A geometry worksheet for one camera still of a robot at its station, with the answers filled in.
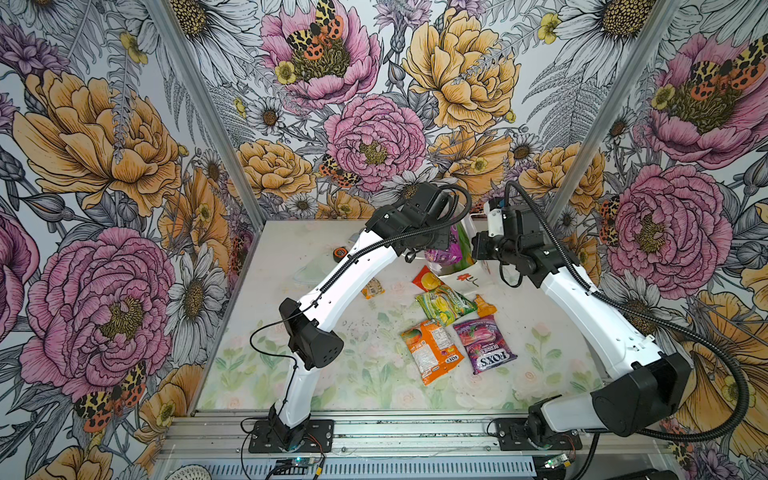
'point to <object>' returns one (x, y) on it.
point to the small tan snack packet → (373, 288)
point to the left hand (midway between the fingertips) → (436, 244)
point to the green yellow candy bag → (445, 304)
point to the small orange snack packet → (484, 308)
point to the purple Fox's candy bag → (484, 343)
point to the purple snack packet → (450, 256)
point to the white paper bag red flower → (480, 279)
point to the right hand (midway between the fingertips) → (473, 248)
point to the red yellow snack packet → (427, 280)
